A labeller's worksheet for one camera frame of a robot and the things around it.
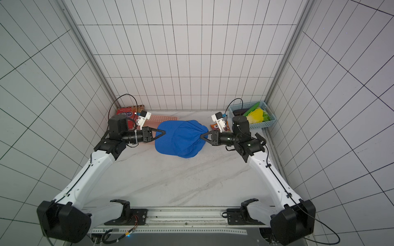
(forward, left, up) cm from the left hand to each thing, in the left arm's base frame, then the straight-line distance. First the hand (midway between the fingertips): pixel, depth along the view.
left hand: (162, 135), depth 70 cm
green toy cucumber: (+41, -58, -23) cm, 75 cm away
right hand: (-2, -16, +1) cm, 16 cm away
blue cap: (-1, -9, -1) cm, 10 cm away
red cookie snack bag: (+38, +34, -25) cm, 57 cm away
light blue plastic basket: (+33, -67, -22) cm, 78 cm away
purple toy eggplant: (+39, -48, -25) cm, 66 cm away
